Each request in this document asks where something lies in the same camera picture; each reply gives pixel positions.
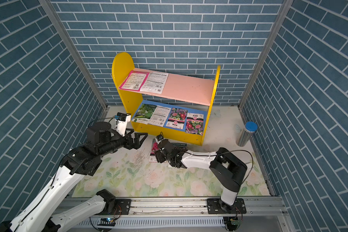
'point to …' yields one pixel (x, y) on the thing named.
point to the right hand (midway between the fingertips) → (159, 151)
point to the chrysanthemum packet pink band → (177, 118)
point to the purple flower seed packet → (179, 145)
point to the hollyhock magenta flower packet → (154, 148)
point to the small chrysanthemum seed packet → (195, 123)
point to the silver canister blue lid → (245, 134)
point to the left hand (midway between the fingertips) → (144, 133)
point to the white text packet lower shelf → (159, 116)
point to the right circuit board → (237, 222)
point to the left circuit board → (107, 222)
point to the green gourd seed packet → (144, 113)
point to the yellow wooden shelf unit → (173, 106)
